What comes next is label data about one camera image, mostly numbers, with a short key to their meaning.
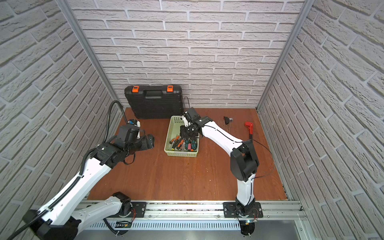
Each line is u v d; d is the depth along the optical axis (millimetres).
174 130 1057
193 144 922
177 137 994
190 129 735
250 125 1066
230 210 739
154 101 974
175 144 966
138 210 751
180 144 941
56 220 371
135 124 653
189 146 923
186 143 952
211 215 739
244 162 485
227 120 1100
